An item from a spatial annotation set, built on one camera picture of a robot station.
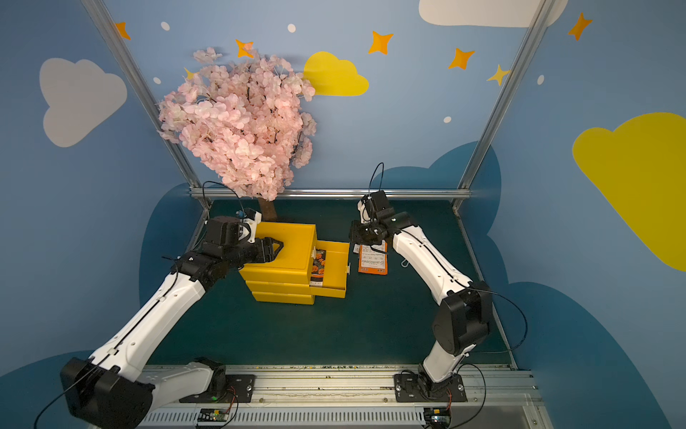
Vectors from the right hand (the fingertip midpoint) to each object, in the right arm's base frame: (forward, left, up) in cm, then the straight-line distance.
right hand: (355, 232), depth 85 cm
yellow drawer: (-2, +6, -15) cm, 16 cm away
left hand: (-8, +24, +3) cm, 25 cm away
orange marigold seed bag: (-7, +12, -12) cm, 19 cm away
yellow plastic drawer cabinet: (-16, +20, -4) cm, 26 cm away
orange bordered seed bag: (+2, -7, -20) cm, 21 cm away
